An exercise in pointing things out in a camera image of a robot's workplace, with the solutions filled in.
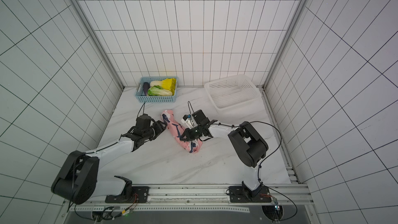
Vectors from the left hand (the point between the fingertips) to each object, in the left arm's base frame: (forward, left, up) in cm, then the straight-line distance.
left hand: (169, 128), depth 95 cm
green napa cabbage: (+26, +12, +7) cm, 29 cm away
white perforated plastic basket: (+32, -44, -1) cm, 54 cm away
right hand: (-9, -5, 0) cm, 11 cm away
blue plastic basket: (+34, +5, +6) cm, 35 cm away
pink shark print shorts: (-14, -15, +5) cm, 21 cm away
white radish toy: (+37, +15, +3) cm, 40 cm away
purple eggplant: (+35, +23, +2) cm, 42 cm away
